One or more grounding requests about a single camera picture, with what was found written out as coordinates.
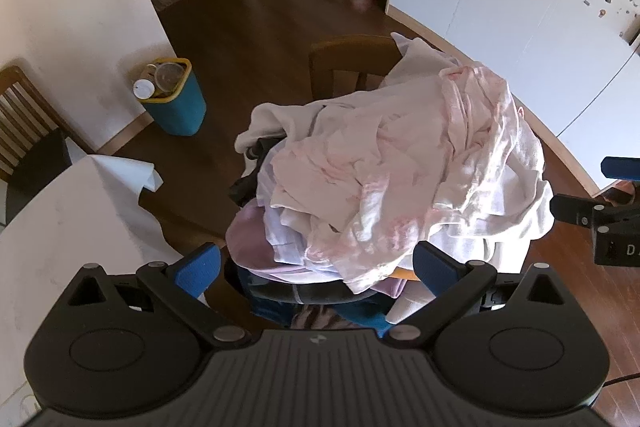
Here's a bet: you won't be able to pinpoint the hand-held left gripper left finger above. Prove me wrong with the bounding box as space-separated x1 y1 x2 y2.
65 243 251 350

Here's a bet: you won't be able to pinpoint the lavender garment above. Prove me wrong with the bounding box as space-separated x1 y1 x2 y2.
225 204 407 300

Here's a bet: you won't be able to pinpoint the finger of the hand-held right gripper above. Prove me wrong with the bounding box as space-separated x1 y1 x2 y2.
550 187 640 228
600 156 640 182

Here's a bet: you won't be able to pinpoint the white garment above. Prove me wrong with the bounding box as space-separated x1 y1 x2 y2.
235 32 466 158

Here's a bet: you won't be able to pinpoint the wooden slatted chair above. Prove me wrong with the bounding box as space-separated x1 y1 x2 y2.
0 66 97 208

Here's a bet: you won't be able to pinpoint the blue jeans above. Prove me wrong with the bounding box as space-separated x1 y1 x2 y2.
237 264 396 339

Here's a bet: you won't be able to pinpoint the blue bin with yellow rim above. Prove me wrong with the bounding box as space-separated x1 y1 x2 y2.
132 57 207 136

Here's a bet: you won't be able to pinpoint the black garment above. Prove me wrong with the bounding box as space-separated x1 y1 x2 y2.
229 137 286 208

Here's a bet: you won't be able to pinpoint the clear plastic cup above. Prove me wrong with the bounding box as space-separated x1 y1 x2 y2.
154 62 184 92

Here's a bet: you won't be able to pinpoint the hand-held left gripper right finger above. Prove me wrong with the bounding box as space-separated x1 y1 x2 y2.
385 241 563 350

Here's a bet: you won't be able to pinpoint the pink and white cloth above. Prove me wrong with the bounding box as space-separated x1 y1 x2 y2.
256 66 556 296

